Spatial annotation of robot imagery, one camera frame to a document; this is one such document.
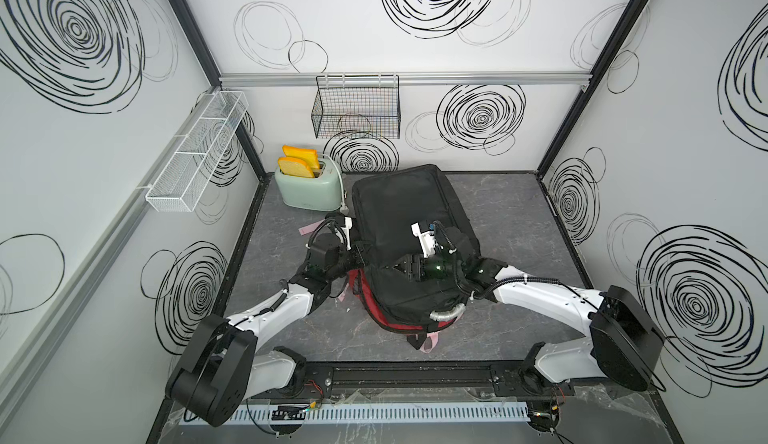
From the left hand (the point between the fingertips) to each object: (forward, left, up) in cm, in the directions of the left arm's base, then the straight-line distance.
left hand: (374, 244), depth 84 cm
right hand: (-9, -6, +2) cm, 11 cm away
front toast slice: (+24, +26, +7) cm, 36 cm away
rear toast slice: (+28, +22, +8) cm, 36 cm away
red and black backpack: (-22, -14, -10) cm, 28 cm away
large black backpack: (+12, -3, +4) cm, 13 cm away
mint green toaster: (+22, +20, -5) cm, 30 cm away
